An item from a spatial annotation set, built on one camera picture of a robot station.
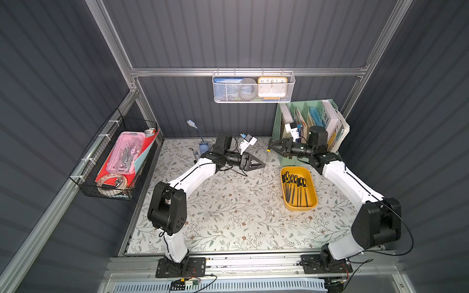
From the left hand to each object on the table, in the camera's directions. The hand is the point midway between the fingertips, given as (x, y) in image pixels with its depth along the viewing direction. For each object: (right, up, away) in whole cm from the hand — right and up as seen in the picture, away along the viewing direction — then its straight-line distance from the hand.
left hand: (259, 165), depth 75 cm
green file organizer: (+18, 0, +27) cm, 33 cm away
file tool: (+4, +6, +1) cm, 7 cm away
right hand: (+6, +9, 0) cm, 11 cm away
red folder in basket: (-51, -4, -6) cm, 51 cm away
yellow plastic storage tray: (+23, -14, +21) cm, 35 cm away
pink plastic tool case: (-54, +8, 0) cm, 55 cm away
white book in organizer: (+44, +19, +21) cm, 52 cm away
